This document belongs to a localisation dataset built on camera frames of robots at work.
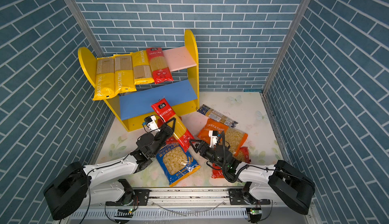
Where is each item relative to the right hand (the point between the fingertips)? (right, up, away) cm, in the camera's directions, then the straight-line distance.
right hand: (190, 142), depth 76 cm
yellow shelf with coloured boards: (-34, +16, +13) cm, 40 cm away
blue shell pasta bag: (-8, -13, +7) cm, 17 cm away
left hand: (-7, +12, 0) cm, 13 cm away
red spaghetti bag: (-13, +16, -1) cm, 21 cm away
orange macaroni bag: (+27, -2, +15) cm, 31 cm away
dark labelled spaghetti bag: (+16, +12, +27) cm, 34 cm away
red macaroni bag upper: (-9, +2, -2) cm, 9 cm away
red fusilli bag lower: (+29, -10, +9) cm, 32 cm away
